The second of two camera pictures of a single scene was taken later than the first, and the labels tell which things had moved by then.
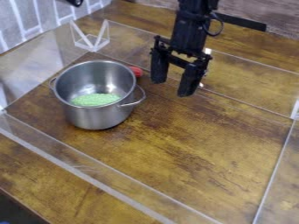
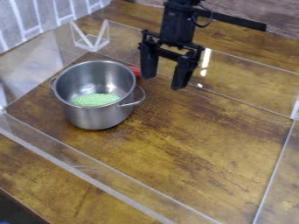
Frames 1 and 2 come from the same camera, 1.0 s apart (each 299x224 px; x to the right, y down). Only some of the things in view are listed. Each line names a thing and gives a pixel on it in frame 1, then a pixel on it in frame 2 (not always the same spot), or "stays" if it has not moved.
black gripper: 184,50 -> 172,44
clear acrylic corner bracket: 92,42 stays
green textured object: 90,100 stays
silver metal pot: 96,76 stays
